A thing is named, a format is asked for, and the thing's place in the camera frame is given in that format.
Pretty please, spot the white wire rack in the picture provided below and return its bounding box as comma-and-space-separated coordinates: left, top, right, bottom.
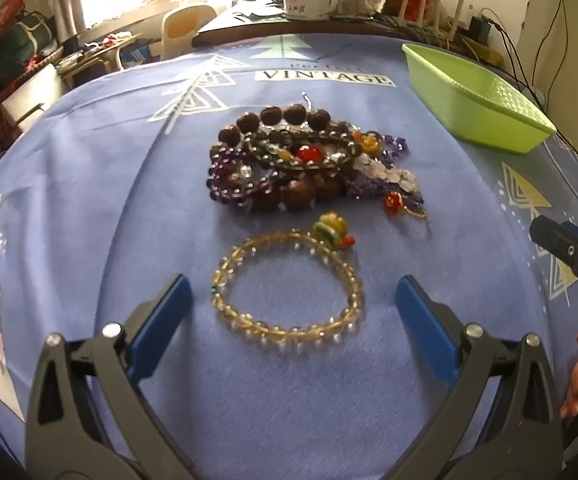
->
398, 0, 470, 43

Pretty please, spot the dark bead bracelet red bead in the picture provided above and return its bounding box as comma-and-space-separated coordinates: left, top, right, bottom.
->
239, 127, 366, 175

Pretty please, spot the large brown wooden bead bracelet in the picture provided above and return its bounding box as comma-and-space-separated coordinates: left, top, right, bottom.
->
210, 104, 350, 213

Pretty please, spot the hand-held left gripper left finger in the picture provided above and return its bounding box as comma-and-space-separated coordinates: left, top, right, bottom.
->
25, 274, 194, 480

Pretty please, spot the clear crystal bracelet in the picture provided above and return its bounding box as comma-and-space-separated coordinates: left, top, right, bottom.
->
354, 152, 420, 194

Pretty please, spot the black power adapter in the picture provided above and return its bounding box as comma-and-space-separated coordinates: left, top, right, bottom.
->
470, 16, 492, 44

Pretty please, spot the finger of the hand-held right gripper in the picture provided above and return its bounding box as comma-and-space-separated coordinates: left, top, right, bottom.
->
529, 215, 578, 311

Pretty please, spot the low wooden table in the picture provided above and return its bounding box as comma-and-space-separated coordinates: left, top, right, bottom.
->
56, 34, 143, 88

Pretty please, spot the green plastic basket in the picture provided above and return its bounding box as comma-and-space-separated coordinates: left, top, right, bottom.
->
402, 43, 558, 155

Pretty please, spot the black cable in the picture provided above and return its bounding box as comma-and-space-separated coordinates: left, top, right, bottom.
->
484, 0, 572, 116

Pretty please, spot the white box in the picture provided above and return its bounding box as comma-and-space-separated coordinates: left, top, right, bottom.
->
0, 62, 64, 127

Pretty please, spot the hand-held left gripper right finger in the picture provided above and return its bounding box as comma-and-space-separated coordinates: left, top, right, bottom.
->
389, 275, 564, 480

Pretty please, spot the blue printed tablecloth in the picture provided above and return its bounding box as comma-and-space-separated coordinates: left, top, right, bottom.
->
0, 34, 578, 480

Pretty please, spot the red charm gold chain bracelet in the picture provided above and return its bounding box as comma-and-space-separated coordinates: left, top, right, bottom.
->
383, 191, 428, 221

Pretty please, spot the purple crystal bracelet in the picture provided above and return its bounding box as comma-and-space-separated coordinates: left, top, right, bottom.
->
345, 131, 426, 207

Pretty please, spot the yellow bead bracelet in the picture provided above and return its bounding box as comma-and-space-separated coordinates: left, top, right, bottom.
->
211, 212, 364, 347

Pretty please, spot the white chair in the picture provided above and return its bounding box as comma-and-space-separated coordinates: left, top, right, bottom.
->
161, 5, 218, 61

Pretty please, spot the dark green bag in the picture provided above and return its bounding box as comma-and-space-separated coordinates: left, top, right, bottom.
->
0, 10, 56, 78

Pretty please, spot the purple round bead bracelet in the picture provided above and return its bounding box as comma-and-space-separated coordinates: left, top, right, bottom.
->
207, 145, 277, 209

